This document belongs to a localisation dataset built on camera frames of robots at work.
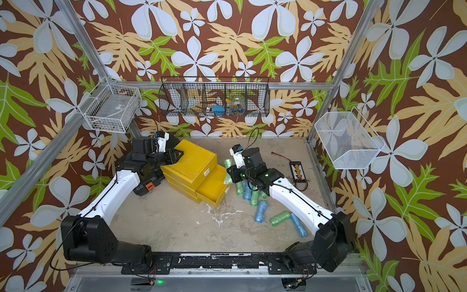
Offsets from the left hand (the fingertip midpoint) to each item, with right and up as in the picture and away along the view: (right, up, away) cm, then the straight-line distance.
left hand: (181, 150), depth 83 cm
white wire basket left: (-35, +21, +3) cm, 41 cm away
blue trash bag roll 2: (+39, -28, +5) cm, 48 cm away
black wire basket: (+14, +30, +14) cm, 36 cm away
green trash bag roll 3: (+35, -24, +9) cm, 43 cm away
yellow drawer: (+15, -19, +4) cm, 25 cm away
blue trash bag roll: (+32, -21, +10) cm, 40 cm away
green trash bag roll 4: (+47, -32, +3) cm, 57 cm away
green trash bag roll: (+22, -6, -4) cm, 23 cm away
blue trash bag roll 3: (+55, -36, -1) cm, 66 cm away
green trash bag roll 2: (+28, -20, +11) cm, 35 cm away
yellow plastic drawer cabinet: (+9, -11, -6) cm, 15 cm away
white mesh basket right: (+78, +5, +1) cm, 78 cm away
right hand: (+22, -8, -3) cm, 24 cm away
